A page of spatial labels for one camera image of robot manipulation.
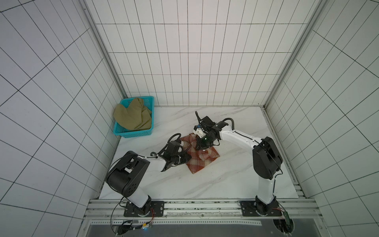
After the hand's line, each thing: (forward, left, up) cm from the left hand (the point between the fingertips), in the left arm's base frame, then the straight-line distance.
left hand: (189, 159), depth 91 cm
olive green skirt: (+28, +39, +7) cm, 49 cm away
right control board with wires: (-33, -47, 0) cm, 57 cm away
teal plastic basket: (+44, +33, +7) cm, 55 cm away
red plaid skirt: (-2, -6, +7) cm, 10 cm away
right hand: (+6, -5, +8) cm, 11 cm away
